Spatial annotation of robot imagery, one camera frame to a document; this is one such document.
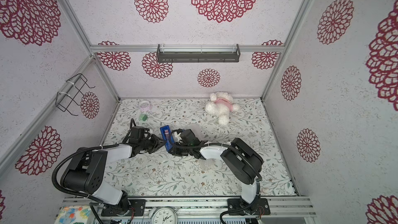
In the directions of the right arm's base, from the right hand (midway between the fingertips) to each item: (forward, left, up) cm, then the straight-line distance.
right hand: (166, 151), depth 85 cm
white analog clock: (-29, -4, -3) cm, 30 cm away
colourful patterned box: (-30, +36, -1) cm, 47 cm away
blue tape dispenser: (+14, +3, -1) cm, 14 cm away
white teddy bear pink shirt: (+33, -33, 0) cm, 47 cm away
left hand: (+8, +2, -3) cm, 9 cm away
